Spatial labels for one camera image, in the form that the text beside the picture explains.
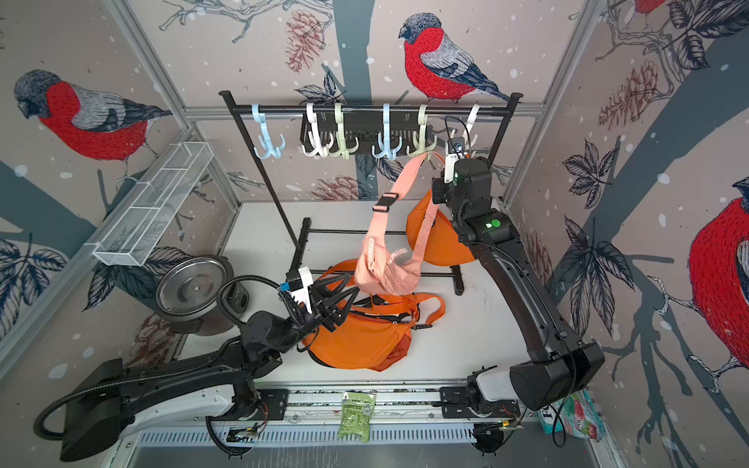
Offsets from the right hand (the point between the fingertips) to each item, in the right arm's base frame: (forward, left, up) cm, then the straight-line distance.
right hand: (448, 165), depth 70 cm
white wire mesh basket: (-10, +80, -11) cm, 81 cm away
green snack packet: (-46, +22, -42) cm, 66 cm away
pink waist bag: (-18, +12, -21) cm, 30 cm away
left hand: (-28, +21, -10) cm, 36 cm away
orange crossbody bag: (-25, +19, -38) cm, 49 cm away
